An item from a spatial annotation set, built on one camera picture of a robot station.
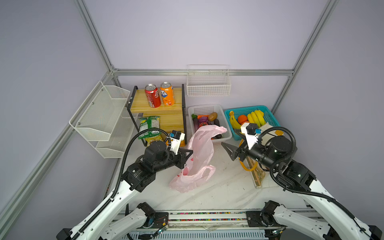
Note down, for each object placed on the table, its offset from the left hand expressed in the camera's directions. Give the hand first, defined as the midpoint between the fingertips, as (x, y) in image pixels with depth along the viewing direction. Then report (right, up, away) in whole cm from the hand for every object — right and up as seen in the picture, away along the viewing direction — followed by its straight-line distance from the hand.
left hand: (191, 153), depth 65 cm
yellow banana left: (+31, +16, +48) cm, 60 cm away
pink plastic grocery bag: (+4, +4, +11) cm, 13 cm away
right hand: (+15, +8, -6) cm, 18 cm away
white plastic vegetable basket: (+5, +21, +50) cm, 54 cm away
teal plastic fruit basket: (+57, +20, +47) cm, 77 cm away
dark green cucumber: (+18, +16, +46) cm, 52 cm away
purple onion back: (+8, +18, +46) cm, 50 cm away
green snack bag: (-25, +15, +23) cm, 37 cm away
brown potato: (+15, +21, +49) cm, 55 cm away
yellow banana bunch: (+46, +19, +42) cm, 66 cm away
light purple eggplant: (+2, +16, +47) cm, 50 cm away
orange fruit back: (+38, +18, +49) cm, 64 cm away
